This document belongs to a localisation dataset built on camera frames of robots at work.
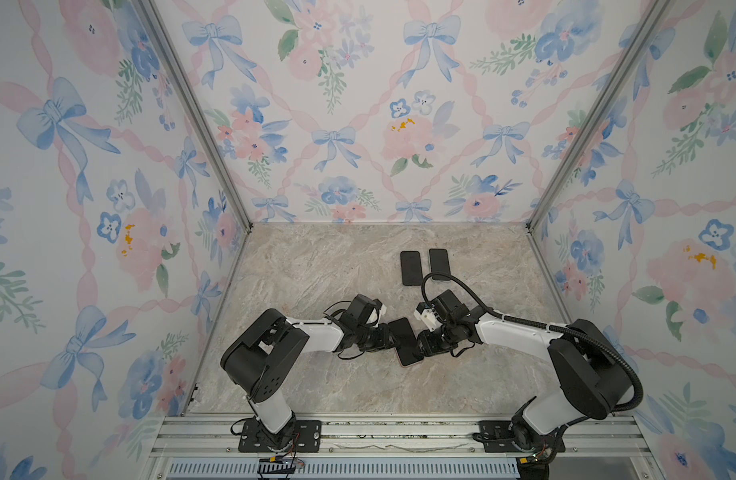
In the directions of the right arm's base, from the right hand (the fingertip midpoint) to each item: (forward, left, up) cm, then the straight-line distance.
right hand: (416, 348), depth 87 cm
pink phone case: (+3, +3, -3) cm, 5 cm away
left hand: (+1, +5, +1) cm, 6 cm away
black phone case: (+30, 0, -1) cm, 30 cm away
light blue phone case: (+35, -11, -2) cm, 36 cm away
